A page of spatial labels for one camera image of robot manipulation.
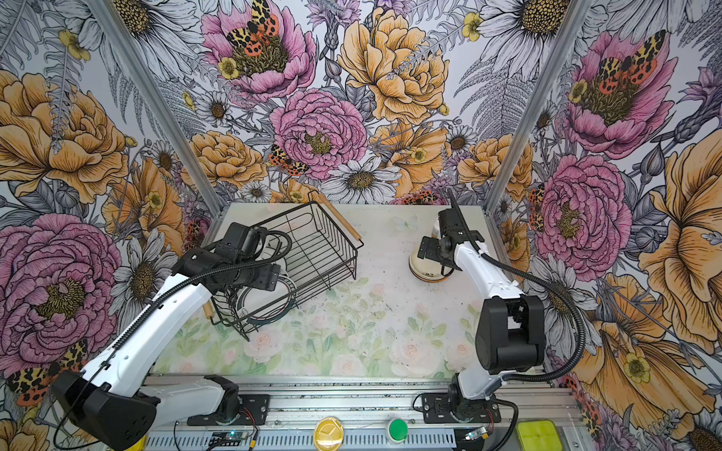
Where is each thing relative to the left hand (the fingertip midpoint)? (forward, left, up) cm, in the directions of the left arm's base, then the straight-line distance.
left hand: (257, 282), depth 76 cm
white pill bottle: (+29, -55, -14) cm, 64 cm away
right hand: (+11, -51, -8) cm, 53 cm away
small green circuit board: (-32, +6, -21) cm, 39 cm away
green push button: (-32, -36, -10) cm, 49 cm away
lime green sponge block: (-33, -70, -18) cm, 80 cm away
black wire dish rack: (+23, -14, -19) cm, 33 cm away
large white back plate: (-3, +1, -6) cm, 7 cm away
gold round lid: (-32, -19, -19) cm, 42 cm away
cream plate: (+15, -50, -18) cm, 55 cm away
